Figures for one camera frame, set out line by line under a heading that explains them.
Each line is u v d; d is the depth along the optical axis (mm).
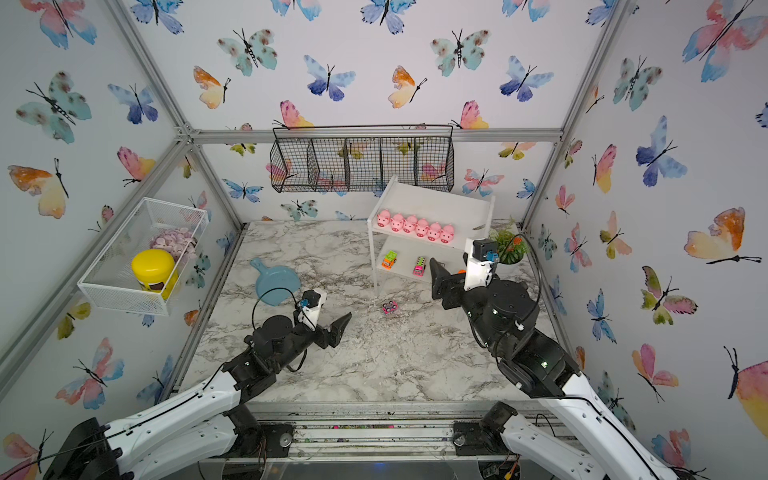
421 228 723
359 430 770
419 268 855
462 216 775
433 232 711
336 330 693
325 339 684
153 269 625
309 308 645
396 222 728
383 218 740
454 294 527
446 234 709
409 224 727
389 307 951
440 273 527
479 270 500
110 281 641
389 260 882
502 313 409
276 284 1048
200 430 573
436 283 546
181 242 694
